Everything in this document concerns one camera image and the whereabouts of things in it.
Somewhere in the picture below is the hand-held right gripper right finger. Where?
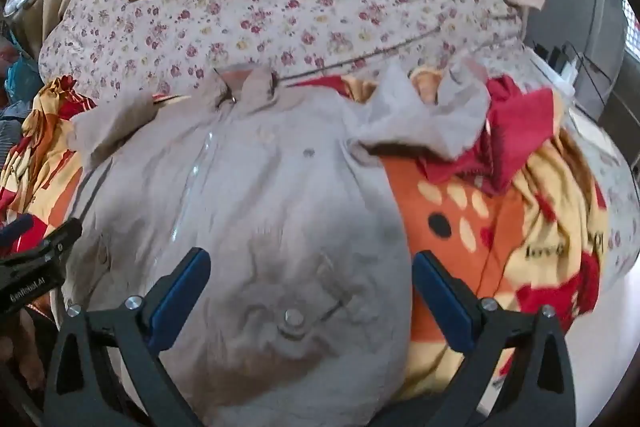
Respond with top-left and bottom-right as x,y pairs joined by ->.
411,251 -> 591,427

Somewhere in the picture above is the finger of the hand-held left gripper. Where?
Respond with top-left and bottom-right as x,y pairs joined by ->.
0,214 -> 37,245
0,218 -> 84,274

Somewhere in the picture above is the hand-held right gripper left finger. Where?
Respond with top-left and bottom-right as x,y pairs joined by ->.
42,248 -> 212,427

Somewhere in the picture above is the grey button shirt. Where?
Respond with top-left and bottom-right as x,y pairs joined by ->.
65,59 -> 493,427

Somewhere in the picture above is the grey striped cloth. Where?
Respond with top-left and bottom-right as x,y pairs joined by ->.
0,101 -> 32,170

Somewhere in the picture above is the orange red printed blanket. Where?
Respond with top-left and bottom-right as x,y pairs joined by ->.
0,74 -> 612,408

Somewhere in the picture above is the blue plastic bag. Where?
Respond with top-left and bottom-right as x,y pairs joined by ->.
4,52 -> 42,104

